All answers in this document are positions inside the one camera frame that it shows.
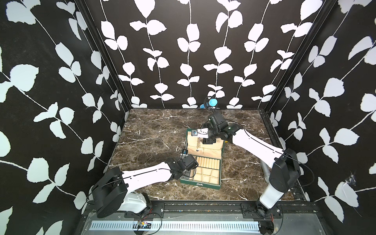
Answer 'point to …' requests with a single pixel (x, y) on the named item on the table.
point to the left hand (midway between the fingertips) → (186, 169)
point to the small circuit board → (143, 224)
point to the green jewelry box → (209, 157)
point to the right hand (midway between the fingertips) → (201, 128)
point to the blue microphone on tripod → (210, 104)
